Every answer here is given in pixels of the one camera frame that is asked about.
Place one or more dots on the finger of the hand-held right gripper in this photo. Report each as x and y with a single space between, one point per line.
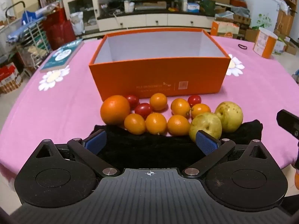
288 121

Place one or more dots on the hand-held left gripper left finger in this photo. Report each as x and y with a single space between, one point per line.
95 142

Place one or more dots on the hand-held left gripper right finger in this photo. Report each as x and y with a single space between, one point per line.
206 144

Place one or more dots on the yellow-green guava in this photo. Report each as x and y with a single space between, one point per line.
229 116
205 123

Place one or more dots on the small orange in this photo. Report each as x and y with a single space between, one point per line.
180 107
178 125
134 124
158 101
201 110
156 123

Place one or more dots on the large orange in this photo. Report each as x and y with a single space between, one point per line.
115 109

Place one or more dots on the red cherry tomato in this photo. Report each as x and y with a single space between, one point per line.
193 100
132 99
143 109

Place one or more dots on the orange cardboard box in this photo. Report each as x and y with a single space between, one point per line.
151 79

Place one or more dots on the pink daisy print tablecloth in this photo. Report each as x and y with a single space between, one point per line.
58 102

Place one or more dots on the black cloth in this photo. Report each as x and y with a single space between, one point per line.
151 149

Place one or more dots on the orange and white canister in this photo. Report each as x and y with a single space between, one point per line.
264 43

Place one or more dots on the teal paperback book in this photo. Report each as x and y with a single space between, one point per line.
62 56

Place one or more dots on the red and white carton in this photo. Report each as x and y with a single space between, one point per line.
9 77

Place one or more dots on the orange printed carton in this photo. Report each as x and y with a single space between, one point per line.
224 29

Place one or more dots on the white chest freezer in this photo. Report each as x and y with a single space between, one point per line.
259 9

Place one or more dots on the red gift bag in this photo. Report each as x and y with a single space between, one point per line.
58 32

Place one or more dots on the white plastic bag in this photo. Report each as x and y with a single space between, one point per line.
77 23

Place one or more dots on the white glass-door cabinet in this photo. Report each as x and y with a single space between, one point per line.
80 9

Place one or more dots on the dark green bag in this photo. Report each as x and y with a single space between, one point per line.
208 7

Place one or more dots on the blue and white tissue box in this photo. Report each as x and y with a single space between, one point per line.
193 7

